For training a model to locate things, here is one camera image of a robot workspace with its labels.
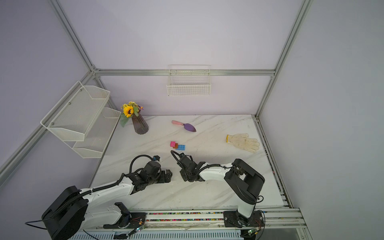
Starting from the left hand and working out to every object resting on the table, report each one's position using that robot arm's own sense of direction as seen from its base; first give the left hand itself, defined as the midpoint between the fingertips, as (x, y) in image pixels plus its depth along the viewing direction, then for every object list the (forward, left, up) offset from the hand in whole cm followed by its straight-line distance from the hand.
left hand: (165, 176), depth 87 cm
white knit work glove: (+26, -51, -1) cm, 57 cm away
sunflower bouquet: (+33, +22, +24) cm, 46 cm away
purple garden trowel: (+39, -11, 0) cm, 41 cm away
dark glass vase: (+33, +20, +9) cm, 40 cm away
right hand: (+3, -13, -2) cm, 14 cm away
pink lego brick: (+20, -3, +4) cm, 21 cm away
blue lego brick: (+19, -8, +1) cm, 21 cm away
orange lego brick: (+20, -5, +3) cm, 21 cm away
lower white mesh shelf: (+20, +44, +11) cm, 50 cm away
